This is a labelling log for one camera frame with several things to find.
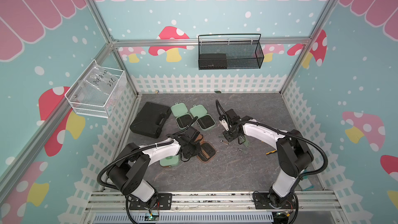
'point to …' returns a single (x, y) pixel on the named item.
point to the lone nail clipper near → (245, 152)
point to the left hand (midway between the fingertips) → (199, 154)
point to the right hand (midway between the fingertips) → (229, 134)
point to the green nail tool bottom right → (246, 143)
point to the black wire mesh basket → (243, 51)
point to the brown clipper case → (208, 150)
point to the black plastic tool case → (150, 120)
